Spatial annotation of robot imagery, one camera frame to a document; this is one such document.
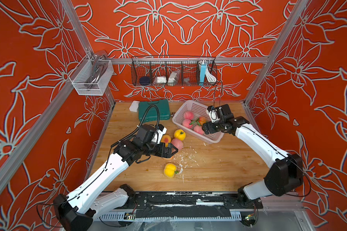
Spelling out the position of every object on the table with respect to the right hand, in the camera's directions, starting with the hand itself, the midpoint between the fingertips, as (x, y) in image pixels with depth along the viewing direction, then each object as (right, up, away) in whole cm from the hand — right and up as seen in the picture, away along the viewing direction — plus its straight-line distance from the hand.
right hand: (206, 124), depth 84 cm
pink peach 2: (-11, 0, +14) cm, 18 cm away
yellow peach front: (-22, -25, -5) cm, 33 cm away
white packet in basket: (-27, +28, +2) cm, 39 cm away
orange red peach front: (+1, +2, +16) cm, 16 cm away
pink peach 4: (-17, -12, +3) cm, 21 cm away
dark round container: (-40, +31, +16) cm, 53 cm away
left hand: (-21, -10, -14) cm, 27 cm away
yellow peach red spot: (-24, -10, +6) cm, 26 cm away
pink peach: (-8, +6, +20) cm, 22 cm away
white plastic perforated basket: (0, +11, +23) cm, 25 cm away
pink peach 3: (-2, -4, +10) cm, 11 cm away
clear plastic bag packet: (-19, +32, +8) cm, 38 cm away
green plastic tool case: (-36, +7, +26) cm, 45 cm away
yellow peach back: (-15, -7, +8) cm, 19 cm away
